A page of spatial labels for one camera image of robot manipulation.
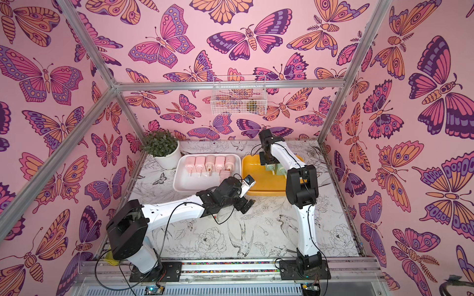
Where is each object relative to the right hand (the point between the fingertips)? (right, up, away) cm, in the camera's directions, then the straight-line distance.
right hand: (265, 161), depth 101 cm
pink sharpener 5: (-19, -1, -1) cm, 19 cm away
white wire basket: (-14, +35, -5) cm, 38 cm away
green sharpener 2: (+8, -5, -4) cm, 10 cm away
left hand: (-9, -14, -18) cm, 25 cm away
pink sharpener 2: (-35, -2, -1) cm, 36 cm away
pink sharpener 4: (-25, -1, -1) cm, 25 cm away
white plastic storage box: (-44, -12, -1) cm, 46 cm away
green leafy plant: (-55, +9, -8) cm, 56 cm away
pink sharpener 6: (-22, -7, -6) cm, 24 cm away
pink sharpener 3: (-30, -2, -1) cm, 30 cm away
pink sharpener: (-41, -2, -1) cm, 41 cm away
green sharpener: (+2, -3, -4) cm, 6 cm away
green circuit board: (-46, -49, -31) cm, 74 cm away
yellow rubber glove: (-68, -40, -24) cm, 83 cm away
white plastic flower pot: (-53, 0, +3) cm, 53 cm away
